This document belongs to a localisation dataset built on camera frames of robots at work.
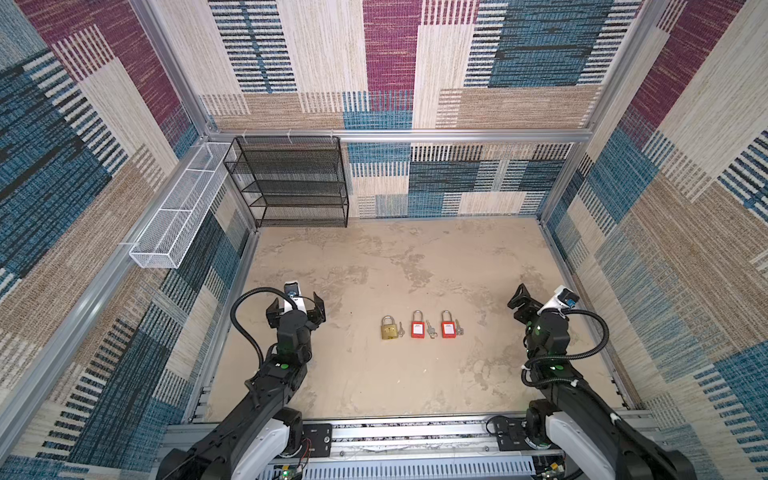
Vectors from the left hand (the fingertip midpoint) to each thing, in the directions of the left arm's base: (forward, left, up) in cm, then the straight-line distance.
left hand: (295, 293), depth 82 cm
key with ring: (-5, -38, -15) cm, 41 cm away
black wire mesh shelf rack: (+46, +9, +2) cm, 47 cm away
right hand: (-1, -65, -2) cm, 65 cm away
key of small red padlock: (-5, -46, -14) cm, 49 cm away
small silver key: (-5, -29, -15) cm, 33 cm away
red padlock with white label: (-4, -34, -14) cm, 37 cm away
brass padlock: (-4, -26, -15) cm, 30 cm away
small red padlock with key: (-4, -43, -14) cm, 45 cm away
